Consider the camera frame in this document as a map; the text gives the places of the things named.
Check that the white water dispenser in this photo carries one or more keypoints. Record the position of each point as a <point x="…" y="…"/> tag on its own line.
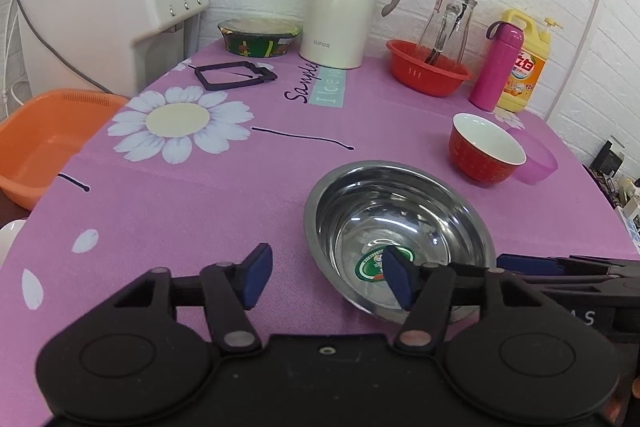
<point x="111" y="46"/>

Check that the pink floral tablecloth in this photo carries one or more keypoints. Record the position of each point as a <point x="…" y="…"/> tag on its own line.
<point x="182" y="179"/>

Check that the cream thermos jug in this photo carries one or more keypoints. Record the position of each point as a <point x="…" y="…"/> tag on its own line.
<point x="335" y="32"/>

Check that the black box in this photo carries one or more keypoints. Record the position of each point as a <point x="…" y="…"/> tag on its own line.
<point x="609" y="158"/>

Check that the pink thermos bottle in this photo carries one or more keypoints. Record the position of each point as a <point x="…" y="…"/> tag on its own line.
<point x="506" y="41"/>

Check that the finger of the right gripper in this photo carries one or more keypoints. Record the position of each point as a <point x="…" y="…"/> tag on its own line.
<point x="579" y="278"/>

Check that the orange plastic basin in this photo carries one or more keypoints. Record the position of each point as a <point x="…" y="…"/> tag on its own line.
<point x="42" y="135"/>

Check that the black metal straw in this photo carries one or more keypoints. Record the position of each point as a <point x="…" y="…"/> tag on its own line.
<point x="452" y="26"/>

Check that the red plastic basket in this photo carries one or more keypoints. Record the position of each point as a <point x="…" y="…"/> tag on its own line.
<point x="439" y="80"/>

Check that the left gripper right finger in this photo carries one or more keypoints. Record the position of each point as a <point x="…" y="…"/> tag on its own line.
<point x="425" y="293"/>

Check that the red ceramic bowl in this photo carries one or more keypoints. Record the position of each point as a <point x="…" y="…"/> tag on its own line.
<point x="482" y="150"/>

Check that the black rubber frame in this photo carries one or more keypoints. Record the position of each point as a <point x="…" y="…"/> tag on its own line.
<point x="232" y="75"/>

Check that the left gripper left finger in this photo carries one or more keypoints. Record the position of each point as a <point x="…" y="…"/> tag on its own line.
<point x="231" y="290"/>

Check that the purple plastic bowl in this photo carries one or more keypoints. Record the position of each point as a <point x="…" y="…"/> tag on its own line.
<point x="540" y="162"/>

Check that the glass pitcher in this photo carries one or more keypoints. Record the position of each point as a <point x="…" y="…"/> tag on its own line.
<point x="447" y="26"/>

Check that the stainless steel bowl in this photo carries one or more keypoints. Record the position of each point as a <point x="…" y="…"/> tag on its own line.
<point x="358" y="209"/>

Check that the yellow detergent bottle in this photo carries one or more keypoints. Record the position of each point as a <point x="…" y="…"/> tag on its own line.
<point x="530" y="62"/>

